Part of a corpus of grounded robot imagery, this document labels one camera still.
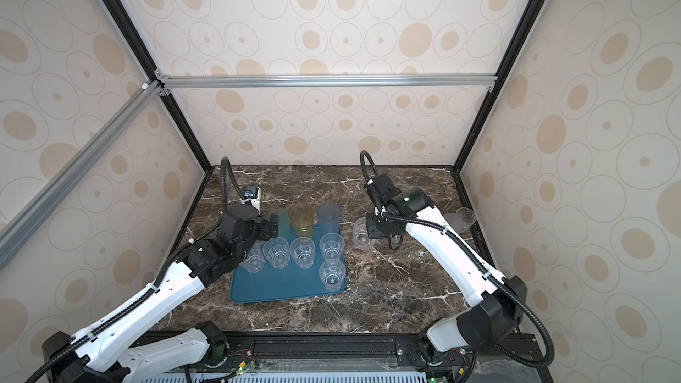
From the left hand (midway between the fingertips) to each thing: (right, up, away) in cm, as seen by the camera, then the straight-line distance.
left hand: (269, 208), depth 75 cm
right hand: (+31, -6, +3) cm, 32 cm away
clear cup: (-2, -16, +17) cm, 24 cm away
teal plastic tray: (-2, -26, +13) cm, 29 cm away
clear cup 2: (+17, -22, +13) cm, 31 cm away
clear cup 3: (+26, -8, +6) cm, 28 cm away
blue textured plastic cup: (+16, -4, +22) cm, 28 cm away
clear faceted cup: (+17, -14, +17) cm, 28 cm away
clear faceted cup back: (+7, -15, +15) cm, 22 cm away
